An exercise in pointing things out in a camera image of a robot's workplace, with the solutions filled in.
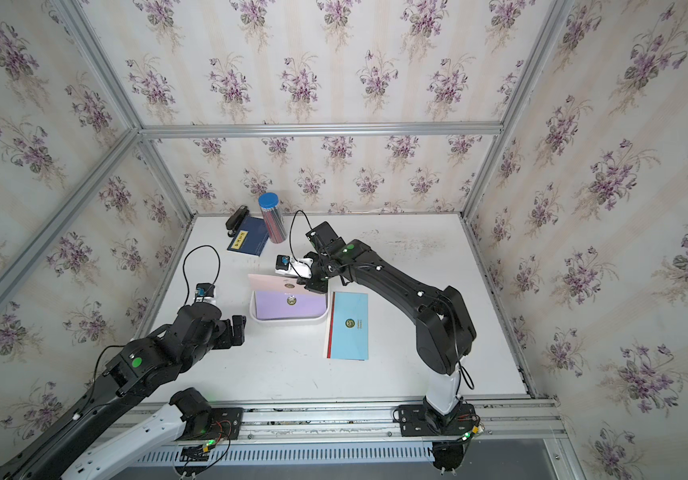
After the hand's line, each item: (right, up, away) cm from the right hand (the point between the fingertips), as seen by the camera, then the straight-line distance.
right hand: (304, 275), depth 82 cm
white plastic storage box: (-16, -12, +6) cm, 21 cm away
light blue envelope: (+13, -16, +8) cm, 22 cm away
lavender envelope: (-10, -10, +9) cm, 17 cm away
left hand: (-16, -11, -10) cm, 21 cm away
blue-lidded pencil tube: (-13, +18, +19) cm, 30 cm away
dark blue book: (-25, +11, +29) cm, 39 cm away
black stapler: (-31, +17, +30) cm, 47 cm away
